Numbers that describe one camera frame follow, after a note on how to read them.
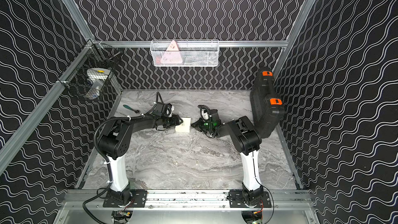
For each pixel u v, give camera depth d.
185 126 0.97
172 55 0.88
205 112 0.97
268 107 0.78
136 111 1.06
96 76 0.82
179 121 0.95
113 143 0.53
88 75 0.82
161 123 0.82
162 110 0.82
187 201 0.75
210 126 0.85
